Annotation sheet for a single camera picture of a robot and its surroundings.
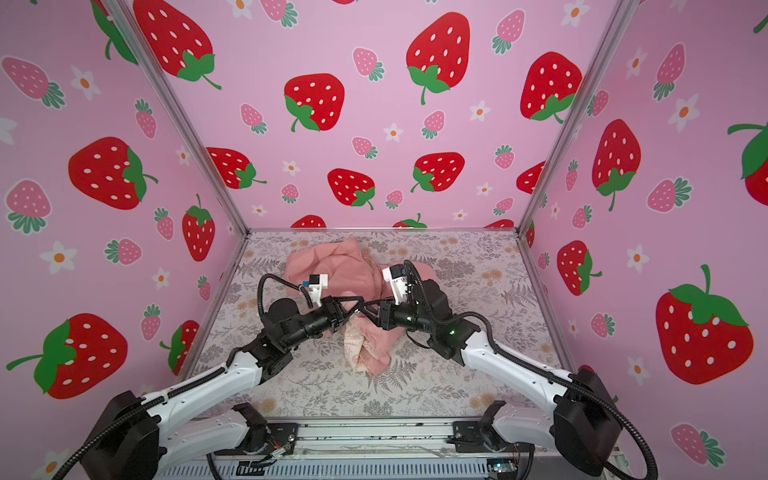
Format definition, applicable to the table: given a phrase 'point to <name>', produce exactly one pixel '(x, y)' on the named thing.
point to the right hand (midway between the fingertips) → (360, 307)
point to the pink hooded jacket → (351, 274)
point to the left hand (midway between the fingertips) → (364, 302)
